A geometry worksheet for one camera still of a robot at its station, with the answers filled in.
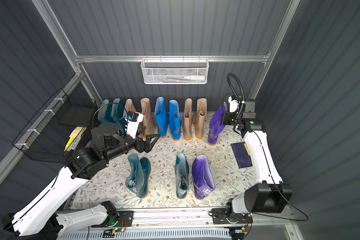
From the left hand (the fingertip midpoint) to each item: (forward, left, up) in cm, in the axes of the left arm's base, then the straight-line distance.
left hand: (153, 133), depth 59 cm
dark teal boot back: (+25, +33, -14) cm, 44 cm away
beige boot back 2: (+21, -15, -15) cm, 30 cm away
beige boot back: (+35, +23, -17) cm, 45 cm away
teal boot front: (-12, +8, -17) cm, 23 cm away
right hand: (+19, -34, -8) cm, 40 cm away
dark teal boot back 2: (+24, +25, -14) cm, 38 cm away
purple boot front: (+12, -28, -10) cm, 32 cm away
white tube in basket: (+47, -20, -4) cm, 51 cm away
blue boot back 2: (+21, -8, -14) cm, 26 cm away
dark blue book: (+12, -51, -39) cm, 65 cm away
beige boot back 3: (+23, -21, -17) cm, 36 cm away
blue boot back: (+27, +1, -18) cm, 32 cm away
